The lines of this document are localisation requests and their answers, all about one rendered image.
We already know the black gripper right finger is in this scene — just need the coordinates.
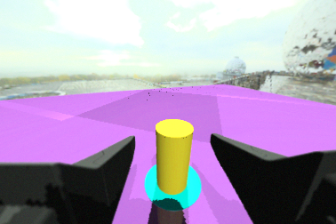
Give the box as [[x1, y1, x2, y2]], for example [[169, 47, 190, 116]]
[[211, 133, 336, 224]]

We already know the cyan circle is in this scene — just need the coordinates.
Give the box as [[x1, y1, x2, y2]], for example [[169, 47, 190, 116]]
[[144, 164, 201, 211]]

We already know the yellow cylinder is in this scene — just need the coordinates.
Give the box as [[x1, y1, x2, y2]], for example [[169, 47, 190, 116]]
[[156, 119, 194, 195]]

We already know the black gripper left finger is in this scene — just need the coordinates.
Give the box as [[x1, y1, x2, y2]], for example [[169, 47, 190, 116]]
[[0, 135, 136, 224]]

